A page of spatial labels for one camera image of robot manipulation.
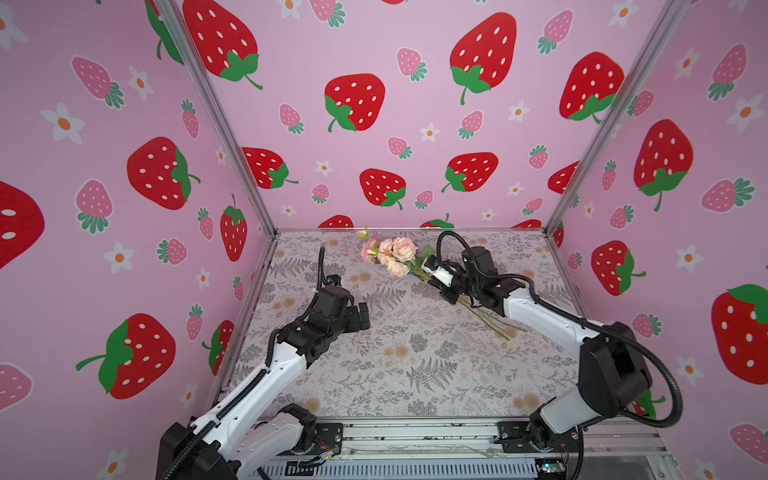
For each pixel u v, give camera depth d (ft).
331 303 1.94
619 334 1.48
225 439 1.31
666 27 2.30
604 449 2.40
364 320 2.38
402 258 2.53
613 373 1.44
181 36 2.32
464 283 2.37
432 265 2.40
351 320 2.35
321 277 1.94
